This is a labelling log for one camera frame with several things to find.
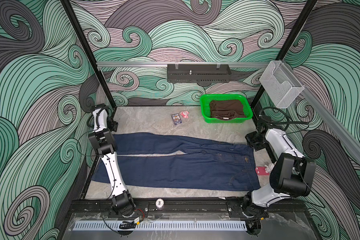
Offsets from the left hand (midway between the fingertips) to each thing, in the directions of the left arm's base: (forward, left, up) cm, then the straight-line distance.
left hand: (115, 130), depth 102 cm
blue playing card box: (+12, -43, 0) cm, 44 cm away
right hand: (-12, -87, +8) cm, 88 cm away
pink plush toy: (+15, -49, +2) cm, 52 cm away
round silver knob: (-45, -36, +4) cm, 57 cm away
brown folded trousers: (+20, -82, +3) cm, 84 cm away
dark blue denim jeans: (-23, -55, -2) cm, 59 cm away
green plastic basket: (+28, -66, +6) cm, 72 cm away
